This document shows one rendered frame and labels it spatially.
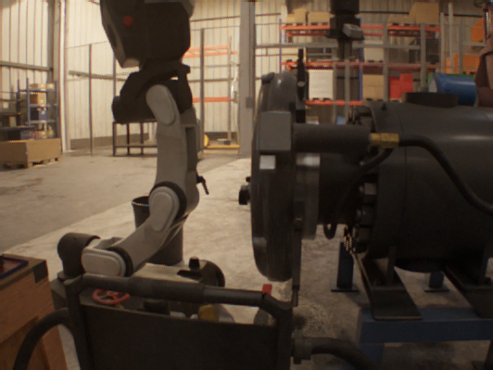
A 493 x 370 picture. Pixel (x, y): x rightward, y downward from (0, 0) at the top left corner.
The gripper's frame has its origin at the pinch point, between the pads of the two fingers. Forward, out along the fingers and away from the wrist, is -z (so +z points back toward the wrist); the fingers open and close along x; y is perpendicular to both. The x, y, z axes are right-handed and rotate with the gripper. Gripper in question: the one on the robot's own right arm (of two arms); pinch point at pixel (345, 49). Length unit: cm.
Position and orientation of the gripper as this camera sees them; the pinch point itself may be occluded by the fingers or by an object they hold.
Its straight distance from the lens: 111.8
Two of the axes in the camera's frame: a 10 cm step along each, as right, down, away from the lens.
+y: -3.3, -2.3, 9.2
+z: -0.1, -9.7, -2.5
